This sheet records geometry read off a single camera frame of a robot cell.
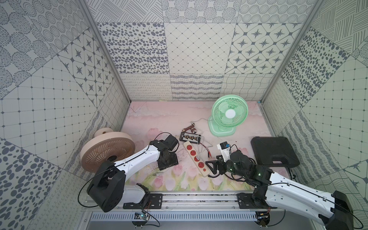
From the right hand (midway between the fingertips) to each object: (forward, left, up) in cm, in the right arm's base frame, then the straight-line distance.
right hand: (212, 161), depth 76 cm
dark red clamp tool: (+26, +10, -9) cm, 30 cm away
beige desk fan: (-2, +49, +20) cm, 53 cm away
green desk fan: (+25, -10, +12) cm, 29 cm away
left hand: (+2, +22, -7) cm, 23 cm away
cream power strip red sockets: (-1, +5, -10) cm, 11 cm away
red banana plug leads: (+9, 0, -13) cm, 16 cm away
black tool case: (+10, -42, -9) cm, 44 cm away
